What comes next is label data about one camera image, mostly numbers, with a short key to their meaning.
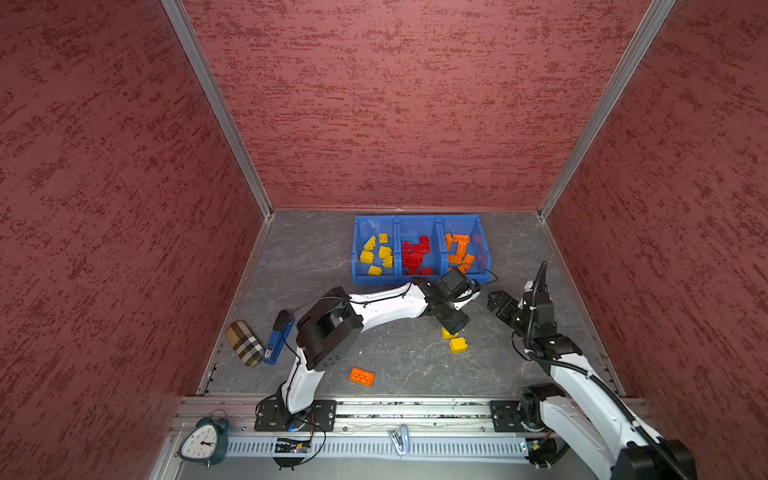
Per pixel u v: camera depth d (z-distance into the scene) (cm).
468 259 106
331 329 49
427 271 100
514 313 75
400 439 70
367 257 103
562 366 55
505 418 74
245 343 83
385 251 107
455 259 106
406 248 107
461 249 107
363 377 80
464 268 103
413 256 104
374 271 100
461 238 111
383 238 110
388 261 103
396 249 95
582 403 51
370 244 107
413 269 103
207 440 67
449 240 105
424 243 110
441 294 68
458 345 85
